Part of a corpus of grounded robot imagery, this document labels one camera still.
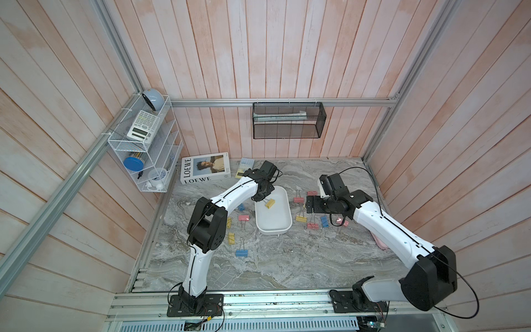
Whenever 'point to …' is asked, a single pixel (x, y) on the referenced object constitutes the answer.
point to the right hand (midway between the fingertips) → (314, 203)
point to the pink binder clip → (312, 225)
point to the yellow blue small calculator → (244, 165)
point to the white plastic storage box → (277, 220)
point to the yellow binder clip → (301, 218)
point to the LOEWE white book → (205, 167)
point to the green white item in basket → (280, 116)
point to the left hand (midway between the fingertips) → (267, 193)
